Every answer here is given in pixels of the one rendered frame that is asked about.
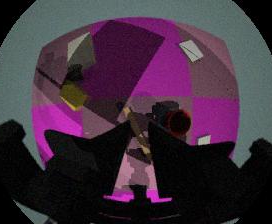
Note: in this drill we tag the white square tile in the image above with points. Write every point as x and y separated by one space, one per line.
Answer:
191 51

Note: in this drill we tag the yellow block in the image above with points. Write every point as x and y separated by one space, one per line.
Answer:
72 95

